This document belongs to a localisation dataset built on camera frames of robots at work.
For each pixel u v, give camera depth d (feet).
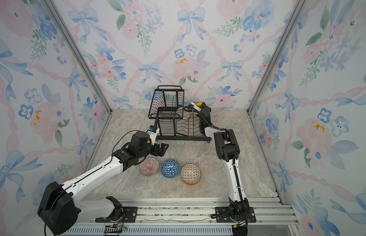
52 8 2.27
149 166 2.94
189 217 2.45
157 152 2.37
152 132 2.31
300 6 2.26
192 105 3.20
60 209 1.28
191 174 2.81
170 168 2.91
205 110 2.90
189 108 3.14
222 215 2.38
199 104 3.37
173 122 2.85
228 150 2.11
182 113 2.81
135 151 1.99
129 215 2.45
